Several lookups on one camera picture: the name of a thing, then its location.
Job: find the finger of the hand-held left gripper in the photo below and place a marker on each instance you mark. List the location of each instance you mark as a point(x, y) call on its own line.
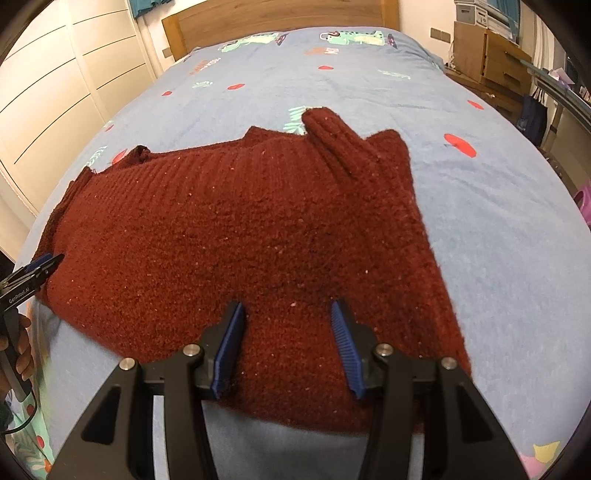
point(39, 266)

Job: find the dark blue bag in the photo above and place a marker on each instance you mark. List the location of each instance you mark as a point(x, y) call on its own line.
point(533, 120)

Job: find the teal curtain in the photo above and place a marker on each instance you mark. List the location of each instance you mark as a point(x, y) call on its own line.
point(147, 7)
point(505, 18)

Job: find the bed with blue patterned sheet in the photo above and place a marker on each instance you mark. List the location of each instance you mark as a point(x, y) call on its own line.
point(485, 230)

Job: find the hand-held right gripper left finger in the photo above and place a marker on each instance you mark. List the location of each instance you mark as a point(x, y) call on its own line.
point(228, 350)

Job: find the purple plastic stool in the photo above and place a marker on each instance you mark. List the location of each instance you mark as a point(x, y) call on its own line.
point(584, 203)

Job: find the wooden drawer cabinet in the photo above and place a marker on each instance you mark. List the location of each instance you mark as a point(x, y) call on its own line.
point(494, 55)

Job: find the person's left hand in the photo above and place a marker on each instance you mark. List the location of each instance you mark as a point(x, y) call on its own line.
point(27, 350)

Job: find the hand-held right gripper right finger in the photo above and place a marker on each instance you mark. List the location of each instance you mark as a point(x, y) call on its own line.
point(348, 355)

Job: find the wooden headboard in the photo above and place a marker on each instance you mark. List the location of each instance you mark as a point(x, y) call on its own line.
point(277, 14)

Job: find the grey storage box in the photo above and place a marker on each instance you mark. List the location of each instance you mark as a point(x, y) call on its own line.
point(473, 14)

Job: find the glass-edged desk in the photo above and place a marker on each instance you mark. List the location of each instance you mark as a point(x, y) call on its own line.
point(563, 97)

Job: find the dark red knit sweater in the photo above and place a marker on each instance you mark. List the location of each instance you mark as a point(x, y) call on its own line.
point(231, 240)

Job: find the wall outlet plate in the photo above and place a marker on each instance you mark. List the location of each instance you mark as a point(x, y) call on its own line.
point(439, 34)

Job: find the wooden nightstand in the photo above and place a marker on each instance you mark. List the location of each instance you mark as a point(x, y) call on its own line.
point(489, 99)

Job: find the white wardrobe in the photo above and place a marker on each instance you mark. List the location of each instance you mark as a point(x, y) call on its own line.
point(55, 69)

